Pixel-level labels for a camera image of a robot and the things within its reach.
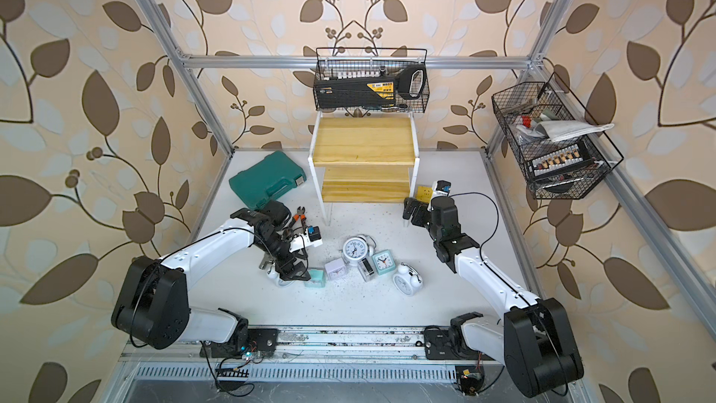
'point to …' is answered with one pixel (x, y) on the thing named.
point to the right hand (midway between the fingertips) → (419, 203)
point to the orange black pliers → (300, 215)
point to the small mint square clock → (383, 262)
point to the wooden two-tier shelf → (364, 159)
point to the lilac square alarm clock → (336, 269)
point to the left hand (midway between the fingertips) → (304, 264)
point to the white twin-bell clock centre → (357, 248)
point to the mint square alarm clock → (318, 279)
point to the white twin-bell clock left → (274, 275)
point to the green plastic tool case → (268, 180)
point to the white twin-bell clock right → (407, 280)
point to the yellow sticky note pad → (424, 193)
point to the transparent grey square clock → (365, 269)
